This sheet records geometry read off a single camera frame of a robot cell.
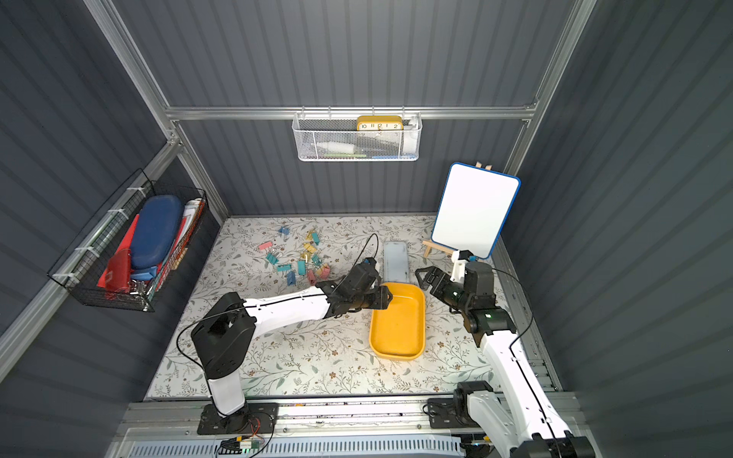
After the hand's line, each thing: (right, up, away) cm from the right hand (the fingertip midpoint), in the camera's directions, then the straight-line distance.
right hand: (433, 276), depth 78 cm
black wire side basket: (-80, +3, -17) cm, 82 cm away
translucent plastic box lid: (-8, +2, +27) cm, 28 cm away
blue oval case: (-72, +13, -5) cm, 74 cm away
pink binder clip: (-59, +8, +33) cm, 68 cm away
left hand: (-11, -8, +7) cm, 16 cm away
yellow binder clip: (-41, +7, +30) cm, 51 cm away
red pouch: (-75, +1, -14) cm, 76 cm away
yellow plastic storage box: (-9, -18, +9) cm, 22 cm away
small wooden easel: (+4, +9, +24) cm, 26 cm away
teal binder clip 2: (-40, +11, +34) cm, 53 cm away
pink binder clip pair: (-34, -2, +23) cm, 40 cm away
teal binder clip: (-42, 0, +24) cm, 49 cm away
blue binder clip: (-46, -3, +23) cm, 52 cm away
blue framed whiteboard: (+15, +20, +10) cm, 26 cm away
